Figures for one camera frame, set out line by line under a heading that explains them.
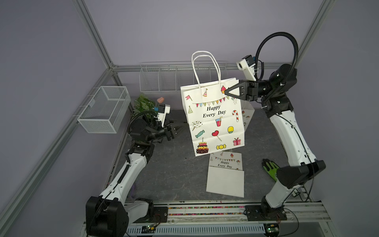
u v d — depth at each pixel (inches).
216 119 21.1
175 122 25.2
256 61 19.2
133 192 31.2
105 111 33.3
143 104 32.8
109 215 15.2
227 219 29.0
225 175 33.8
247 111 33.6
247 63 18.8
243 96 20.0
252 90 18.7
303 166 17.0
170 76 38.2
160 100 35.0
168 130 22.9
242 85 19.4
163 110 22.7
